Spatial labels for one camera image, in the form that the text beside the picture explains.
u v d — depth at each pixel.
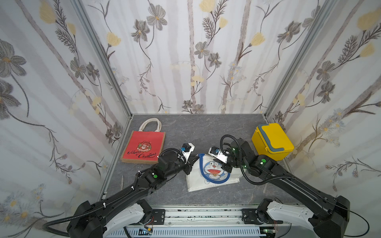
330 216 0.39
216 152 0.61
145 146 1.01
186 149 0.62
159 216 0.73
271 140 0.88
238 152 0.54
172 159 0.56
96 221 0.40
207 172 0.81
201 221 0.73
